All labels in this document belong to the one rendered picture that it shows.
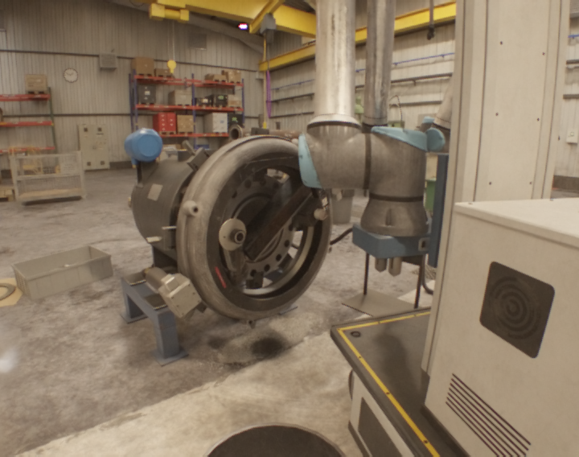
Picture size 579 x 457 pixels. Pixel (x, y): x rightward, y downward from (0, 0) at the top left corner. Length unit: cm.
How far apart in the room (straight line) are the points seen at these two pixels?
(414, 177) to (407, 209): 8
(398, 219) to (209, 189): 60
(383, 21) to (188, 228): 88
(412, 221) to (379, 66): 51
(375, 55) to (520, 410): 97
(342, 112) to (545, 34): 56
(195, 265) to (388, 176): 68
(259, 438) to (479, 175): 78
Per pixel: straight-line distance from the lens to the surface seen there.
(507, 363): 67
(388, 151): 85
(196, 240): 110
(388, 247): 86
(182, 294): 116
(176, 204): 145
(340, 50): 94
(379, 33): 112
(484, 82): 87
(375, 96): 114
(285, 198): 131
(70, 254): 303
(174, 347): 163
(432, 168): 742
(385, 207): 87
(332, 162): 84
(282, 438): 81
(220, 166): 112
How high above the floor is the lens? 94
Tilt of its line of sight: 14 degrees down
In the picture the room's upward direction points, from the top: straight up
